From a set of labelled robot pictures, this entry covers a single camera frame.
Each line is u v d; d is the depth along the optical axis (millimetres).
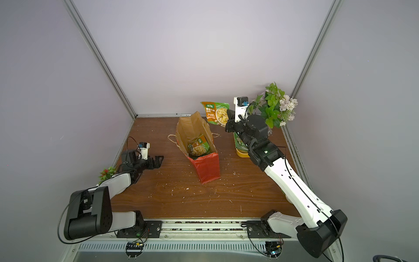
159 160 836
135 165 737
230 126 580
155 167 830
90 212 468
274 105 830
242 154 945
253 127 462
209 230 742
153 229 730
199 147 998
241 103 526
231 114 589
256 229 725
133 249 724
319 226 364
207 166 768
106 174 753
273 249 708
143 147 806
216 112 701
